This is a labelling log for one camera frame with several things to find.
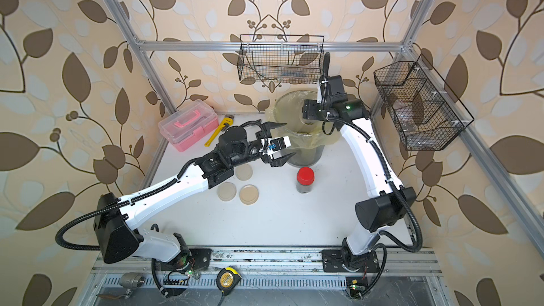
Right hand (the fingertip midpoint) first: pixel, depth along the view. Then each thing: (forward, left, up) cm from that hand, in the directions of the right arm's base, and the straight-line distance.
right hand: (313, 110), depth 77 cm
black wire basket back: (+33, +6, +2) cm, 33 cm away
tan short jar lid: (-17, +27, -33) cm, 46 cm away
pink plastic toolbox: (+15, +58, -21) cm, 63 cm away
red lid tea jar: (-18, +3, -22) cm, 29 cm away
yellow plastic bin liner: (+13, +9, -10) cm, 19 cm away
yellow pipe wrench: (+25, +41, -29) cm, 56 cm away
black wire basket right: (-5, -39, +1) cm, 40 cm away
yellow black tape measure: (-48, +31, -28) cm, 64 cm away
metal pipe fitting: (-48, +62, -28) cm, 83 cm away
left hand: (-13, +11, +4) cm, 18 cm away
